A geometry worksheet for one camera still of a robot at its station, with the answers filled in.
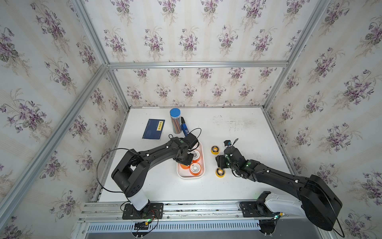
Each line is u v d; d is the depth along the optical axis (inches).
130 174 17.5
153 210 28.4
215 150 37.4
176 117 35.6
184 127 40.1
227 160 27.1
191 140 27.4
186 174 33.8
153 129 41.3
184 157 27.7
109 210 29.4
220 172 33.9
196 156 34.6
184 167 34.4
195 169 34.1
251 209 28.3
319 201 16.1
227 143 30.2
